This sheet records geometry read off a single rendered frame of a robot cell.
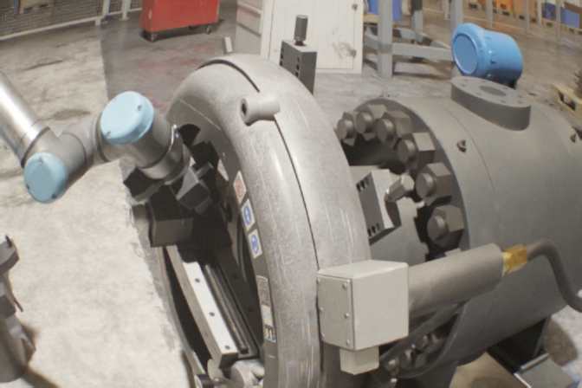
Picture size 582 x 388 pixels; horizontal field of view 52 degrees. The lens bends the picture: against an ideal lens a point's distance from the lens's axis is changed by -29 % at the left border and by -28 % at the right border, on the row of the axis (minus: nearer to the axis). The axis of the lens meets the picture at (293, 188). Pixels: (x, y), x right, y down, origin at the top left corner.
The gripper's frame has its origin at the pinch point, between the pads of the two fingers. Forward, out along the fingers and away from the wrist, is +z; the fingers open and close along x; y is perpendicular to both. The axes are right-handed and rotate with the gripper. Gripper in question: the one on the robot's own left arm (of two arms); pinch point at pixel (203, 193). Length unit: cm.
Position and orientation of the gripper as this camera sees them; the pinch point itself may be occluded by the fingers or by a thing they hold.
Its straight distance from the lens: 141.3
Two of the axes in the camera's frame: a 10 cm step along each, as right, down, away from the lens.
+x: -5.2, -6.9, 5.1
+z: 3.4, 3.8, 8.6
